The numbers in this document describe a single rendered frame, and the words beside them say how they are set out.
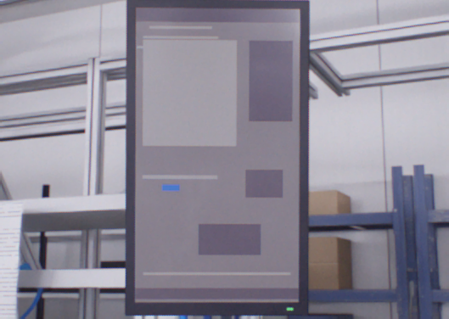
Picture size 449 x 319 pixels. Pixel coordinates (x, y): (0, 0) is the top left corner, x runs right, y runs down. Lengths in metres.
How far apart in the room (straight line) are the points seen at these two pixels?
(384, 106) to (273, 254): 3.76
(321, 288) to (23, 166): 2.92
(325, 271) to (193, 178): 3.22
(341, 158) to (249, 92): 3.73
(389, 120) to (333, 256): 1.07
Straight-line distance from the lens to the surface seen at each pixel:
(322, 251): 4.31
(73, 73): 2.30
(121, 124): 2.74
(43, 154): 5.99
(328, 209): 4.33
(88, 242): 2.16
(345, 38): 2.02
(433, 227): 4.53
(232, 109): 1.11
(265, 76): 1.12
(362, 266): 4.73
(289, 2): 1.14
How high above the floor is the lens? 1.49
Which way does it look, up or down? 11 degrees up
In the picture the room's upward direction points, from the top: straight up
